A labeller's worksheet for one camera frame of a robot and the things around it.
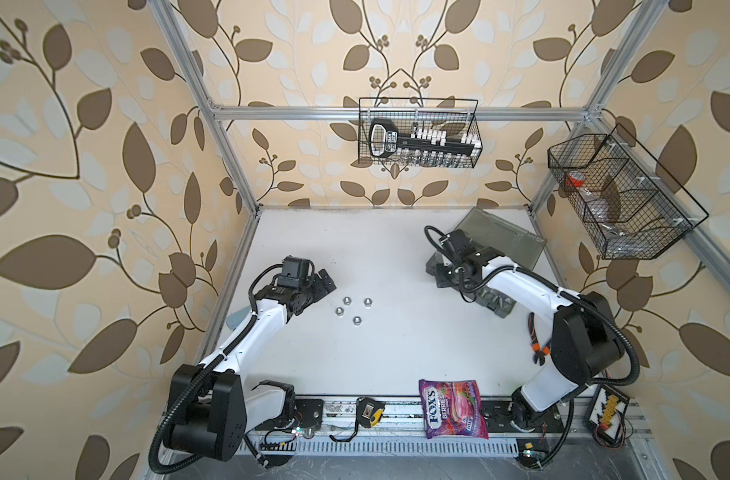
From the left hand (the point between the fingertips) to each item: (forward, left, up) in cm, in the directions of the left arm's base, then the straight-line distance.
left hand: (324, 285), depth 86 cm
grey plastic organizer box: (+30, -63, -12) cm, 71 cm away
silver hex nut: (0, -12, -11) cm, 16 cm away
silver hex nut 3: (-6, -9, -11) cm, 16 cm away
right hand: (+4, -35, -2) cm, 36 cm away
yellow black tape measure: (-31, -14, -8) cm, 35 cm away
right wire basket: (+11, -78, +24) cm, 82 cm away
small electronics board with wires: (-30, -73, -8) cm, 79 cm away
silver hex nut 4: (+1, -6, -12) cm, 13 cm away
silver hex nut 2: (-3, -4, -11) cm, 12 cm away
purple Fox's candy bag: (-29, -35, -9) cm, 47 cm away
